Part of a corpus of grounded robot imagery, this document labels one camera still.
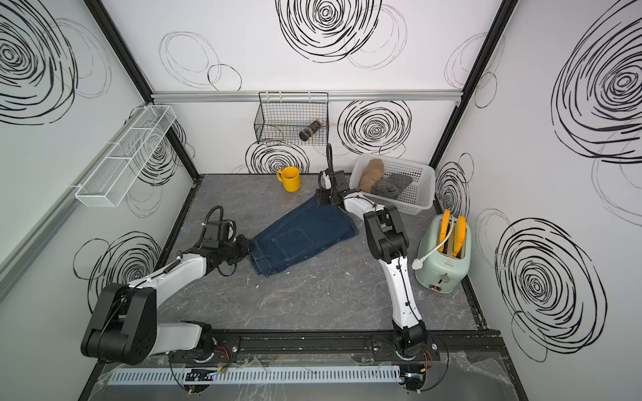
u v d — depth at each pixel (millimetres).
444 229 757
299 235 986
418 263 777
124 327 418
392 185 968
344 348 754
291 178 1086
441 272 752
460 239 742
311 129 911
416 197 1117
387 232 631
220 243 697
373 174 1139
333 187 871
